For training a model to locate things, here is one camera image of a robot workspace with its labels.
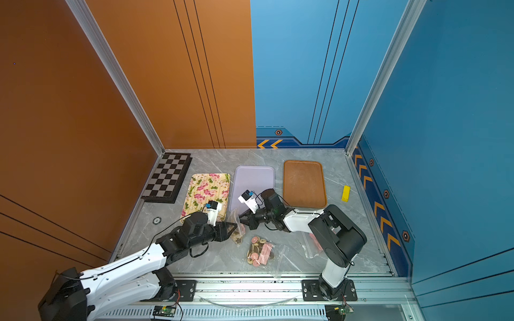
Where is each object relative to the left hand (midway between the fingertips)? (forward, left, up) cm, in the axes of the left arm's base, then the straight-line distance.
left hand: (235, 223), depth 80 cm
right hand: (+3, -1, -3) cm, 4 cm away
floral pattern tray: (+24, +21, -10) cm, 33 cm away
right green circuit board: (-28, -38, -12) cm, 48 cm away
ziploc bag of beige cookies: (-3, -2, -1) cm, 3 cm away
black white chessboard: (+26, +39, -8) cm, 48 cm away
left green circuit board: (-28, +23, -13) cm, 38 cm away
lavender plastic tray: (+31, -6, -12) cm, 34 cm away
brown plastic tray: (+27, -32, -11) cm, 44 cm away
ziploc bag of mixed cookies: (-10, -17, -11) cm, 22 cm away
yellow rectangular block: (+20, -52, -10) cm, 57 cm away
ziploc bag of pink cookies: (-8, -29, -8) cm, 31 cm away
